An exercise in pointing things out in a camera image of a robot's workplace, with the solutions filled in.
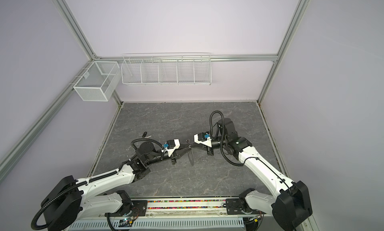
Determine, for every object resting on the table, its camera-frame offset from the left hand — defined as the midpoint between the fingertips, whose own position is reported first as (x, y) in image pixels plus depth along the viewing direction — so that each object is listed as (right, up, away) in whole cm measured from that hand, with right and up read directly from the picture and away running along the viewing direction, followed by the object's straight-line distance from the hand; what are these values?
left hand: (189, 148), depth 70 cm
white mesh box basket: (-63, +39, +31) cm, 80 cm away
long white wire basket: (-17, +47, +30) cm, 58 cm away
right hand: (+1, +1, +2) cm, 3 cm away
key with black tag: (-33, +2, +32) cm, 46 cm away
